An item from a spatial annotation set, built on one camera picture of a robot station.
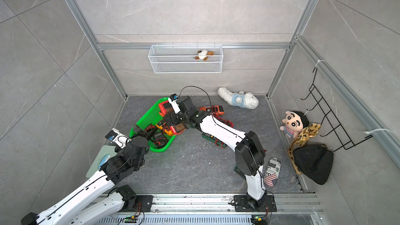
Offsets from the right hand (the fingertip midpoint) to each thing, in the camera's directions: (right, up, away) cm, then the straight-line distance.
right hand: (171, 114), depth 82 cm
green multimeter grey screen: (+36, -31, -1) cm, 48 cm away
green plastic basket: (-18, -3, +19) cm, 26 cm away
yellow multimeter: (-11, -8, +16) cm, 20 cm away
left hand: (-16, -7, -10) cm, 20 cm away
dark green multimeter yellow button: (+26, -17, +10) cm, 33 cm away
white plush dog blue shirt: (+48, +9, +23) cm, 54 cm away
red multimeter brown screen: (-3, +3, -3) cm, 5 cm away
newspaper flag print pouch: (+54, -30, -3) cm, 62 cm away
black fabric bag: (+67, -20, -15) cm, 71 cm away
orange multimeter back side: (+26, +2, +24) cm, 36 cm away
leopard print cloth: (+70, -9, -8) cm, 71 cm away
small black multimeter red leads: (-9, -16, +9) cm, 20 cm away
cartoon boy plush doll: (+66, -4, -1) cm, 66 cm away
